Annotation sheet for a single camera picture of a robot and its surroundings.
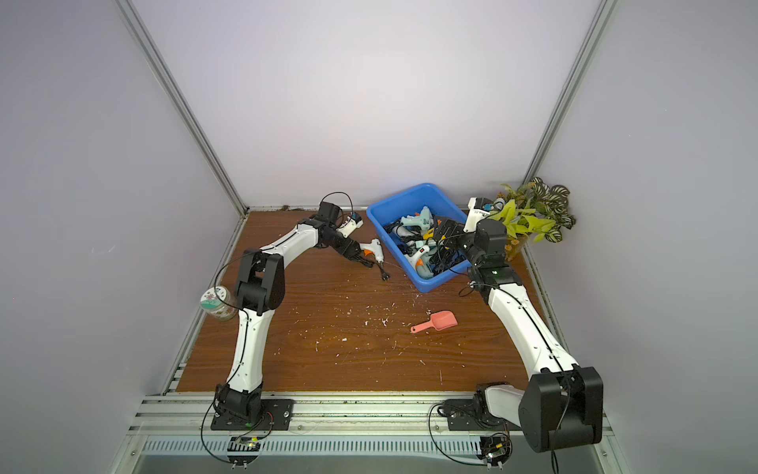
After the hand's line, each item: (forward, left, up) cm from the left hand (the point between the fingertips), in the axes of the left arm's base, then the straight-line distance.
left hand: (355, 241), depth 106 cm
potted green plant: (0, -58, +16) cm, 61 cm away
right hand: (-12, -30, +27) cm, 42 cm away
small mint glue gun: (+7, -26, +5) cm, 27 cm away
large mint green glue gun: (-13, -25, +1) cm, 28 cm away
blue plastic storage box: (+15, -14, +6) cm, 21 cm away
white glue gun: (-1, -7, -2) cm, 7 cm away
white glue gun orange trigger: (-10, -22, +3) cm, 24 cm away
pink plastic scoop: (-29, -28, -2) cm, 41 cm away
